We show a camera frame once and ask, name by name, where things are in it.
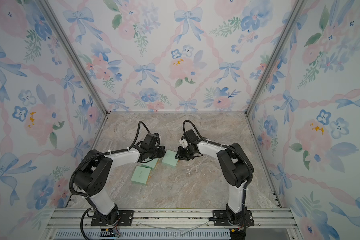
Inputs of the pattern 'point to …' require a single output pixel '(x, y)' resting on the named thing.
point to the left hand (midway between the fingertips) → (168, 151)
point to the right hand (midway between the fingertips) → (177, 157)
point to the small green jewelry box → (140, 175)
